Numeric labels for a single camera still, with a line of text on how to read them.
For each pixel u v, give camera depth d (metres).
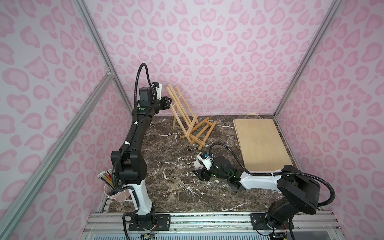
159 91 0.76
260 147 1.00
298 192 0.44
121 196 0.73
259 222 0.73
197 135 1.07
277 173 0.50
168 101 0.83
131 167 0.50
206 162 0.73
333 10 0.70
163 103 0.77
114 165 0.43
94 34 0.77
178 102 0.92
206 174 0.73
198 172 0.74
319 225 0.72
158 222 0.72
